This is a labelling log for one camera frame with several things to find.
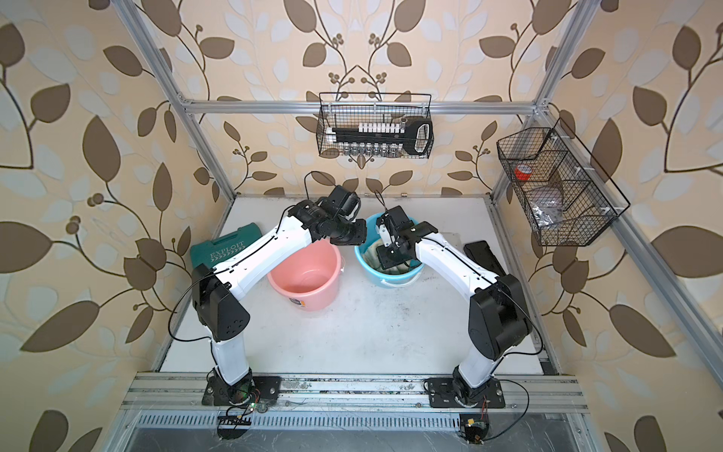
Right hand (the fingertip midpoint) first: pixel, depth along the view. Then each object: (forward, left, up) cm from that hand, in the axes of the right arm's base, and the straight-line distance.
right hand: (386, 258), depth 87 cm
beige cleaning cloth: (-1, +4, +2) cm, 5 cm away
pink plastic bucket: (-1, +26, -11) cm, 28 cm away
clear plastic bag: (+2, -43, +20) cm, 47 cm away
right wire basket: (+3, -47, +21) cm, 52 cm away
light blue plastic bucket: (-12, +2, +8) cm, 14 cm away
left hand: (+2, +7, +11) cm, 13 cm away
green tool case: (+11, +60, -7) cm, 61 cm away
